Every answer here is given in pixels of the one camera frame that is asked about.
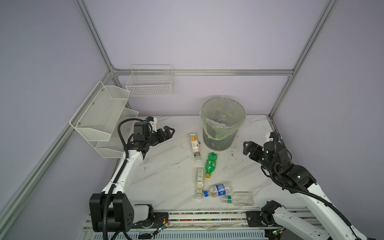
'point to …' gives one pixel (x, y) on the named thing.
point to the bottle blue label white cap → (221, 117)
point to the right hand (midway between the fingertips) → (246, 147)
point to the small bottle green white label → (200, 179)
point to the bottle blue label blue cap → (220, 189)
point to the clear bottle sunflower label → (195, 147)
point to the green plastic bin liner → (211, 108)
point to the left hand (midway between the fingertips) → (168, 134)
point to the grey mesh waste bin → (220, 145)
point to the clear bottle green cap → (239, 198)
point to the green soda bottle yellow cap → (210, 163)
